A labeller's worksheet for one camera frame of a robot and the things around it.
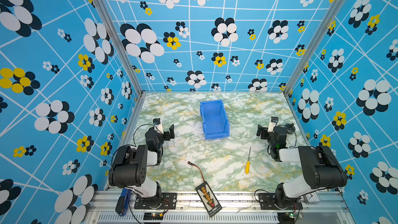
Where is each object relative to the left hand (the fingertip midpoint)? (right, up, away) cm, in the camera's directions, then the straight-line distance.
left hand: (167, 124), depth 93 cm
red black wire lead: (+16, -21, -8) cm, 27 cm away
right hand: (+63, -1, +1) cm, 63 cm away
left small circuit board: (-2, -41, -20) cm, 46 cm away
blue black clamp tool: (-15, -34, -22) cm, 43 cm away
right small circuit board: (+60, -40, -23) cm, 75 cm away
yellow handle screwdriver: (+47, -21, -8) cm, 52 cm away
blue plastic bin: (+30, +1, +12) cm, 32 cm away
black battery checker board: (+24, -33, -20) cm, 46 cm away
